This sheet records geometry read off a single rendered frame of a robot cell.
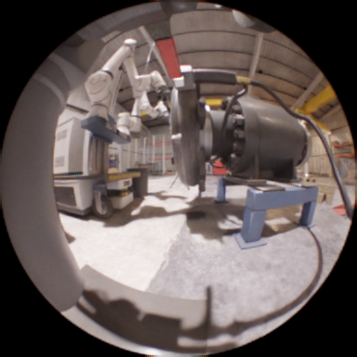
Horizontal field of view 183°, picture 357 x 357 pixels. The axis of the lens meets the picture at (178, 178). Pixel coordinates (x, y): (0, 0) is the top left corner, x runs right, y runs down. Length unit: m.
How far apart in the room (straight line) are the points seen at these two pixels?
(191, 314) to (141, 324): 0.12
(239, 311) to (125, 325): 0.27
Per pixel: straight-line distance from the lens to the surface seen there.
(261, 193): 0.49
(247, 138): 0.61
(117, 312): 0.36
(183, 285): 0.39
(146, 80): 0.89
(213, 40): 8.64
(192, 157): 0.48
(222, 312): 0.36
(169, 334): 0.33
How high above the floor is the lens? 0.33
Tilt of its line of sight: 4 degrees down
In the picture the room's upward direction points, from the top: 1 degrees counter-clockwise
